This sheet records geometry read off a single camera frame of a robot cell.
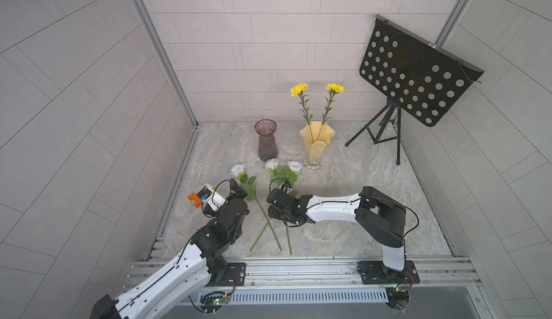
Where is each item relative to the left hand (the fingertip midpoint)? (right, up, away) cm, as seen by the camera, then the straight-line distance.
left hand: (232, 184), depth 79 cm
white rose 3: (+24, +4, +15) cm, 28 cm away
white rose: (-1, +3, +13) cm, 14 cm away
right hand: (+13, -14, +8) cm, 20 cm away
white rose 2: (+14, +5, +15) cm, 21 cm away
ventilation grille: (+27, -34, -11) cm, 45 cm away
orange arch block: (-6, -1, -17) cm, 18 cm away
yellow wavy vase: (+33, +18, +13) cm, 40 cm away
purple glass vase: (+11, +14, +18) cm, 26 cm away
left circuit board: (-3, -34, -13) cm, 37 cm away
